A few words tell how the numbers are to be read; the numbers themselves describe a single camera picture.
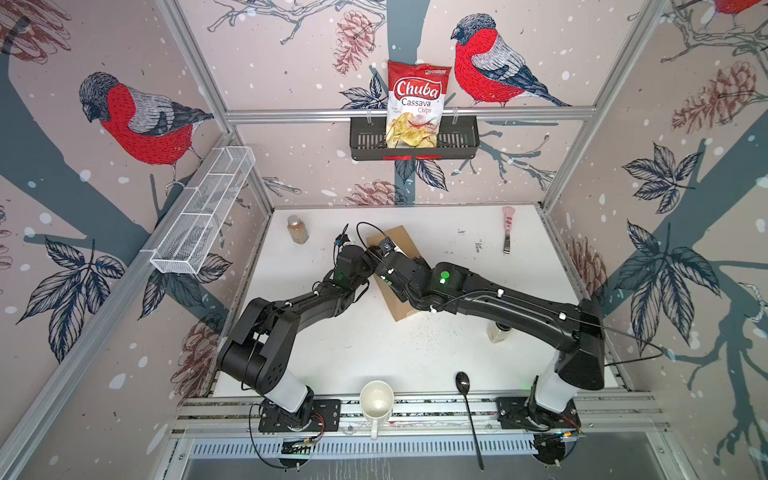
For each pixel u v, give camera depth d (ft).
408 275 1.75
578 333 1.37
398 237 3.02
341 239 2.72
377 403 2.48
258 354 1.48
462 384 2.55
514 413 2.40
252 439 2.29
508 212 3.91
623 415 2.45
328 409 2.43
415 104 2.74
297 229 3.46
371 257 2.40
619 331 2.90
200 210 2.55
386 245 2.06
